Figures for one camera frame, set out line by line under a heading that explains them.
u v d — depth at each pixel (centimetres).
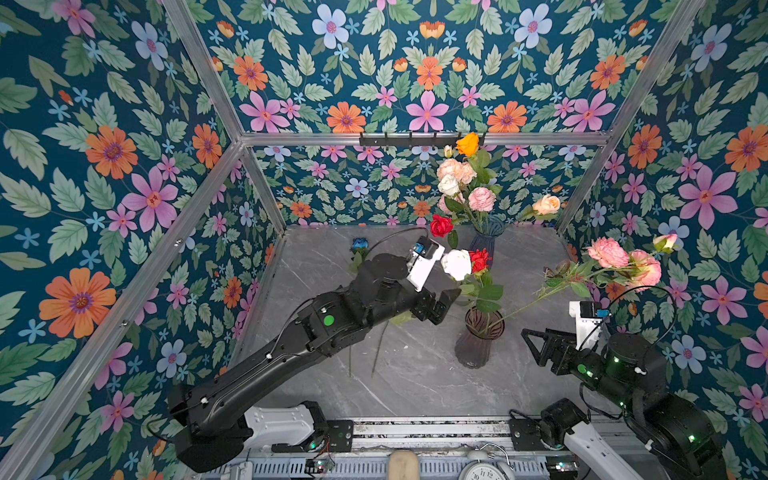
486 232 96
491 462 70
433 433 75
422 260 49
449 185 73
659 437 40
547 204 67
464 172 83
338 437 74
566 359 53
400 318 51
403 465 66
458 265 53
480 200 82
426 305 52
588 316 52
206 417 37
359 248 108
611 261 53
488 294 58
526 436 73
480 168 82
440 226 72
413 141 93
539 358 55
